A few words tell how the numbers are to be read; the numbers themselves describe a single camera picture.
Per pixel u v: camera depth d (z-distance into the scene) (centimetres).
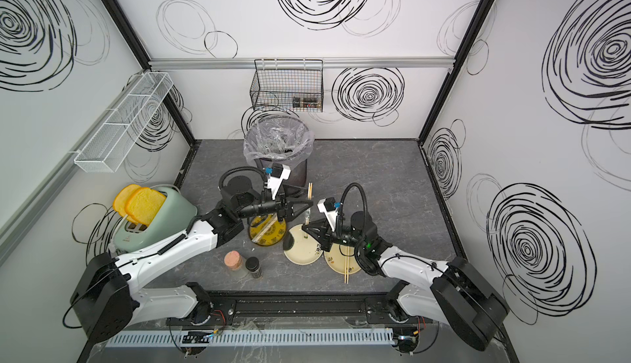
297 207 64
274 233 90
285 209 62
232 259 74
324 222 70
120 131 77
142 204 75
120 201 74
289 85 124
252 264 74
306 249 85
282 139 97
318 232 70
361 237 60
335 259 83
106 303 39
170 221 76
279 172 62
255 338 96
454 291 42
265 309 75
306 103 89
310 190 68
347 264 81
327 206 67
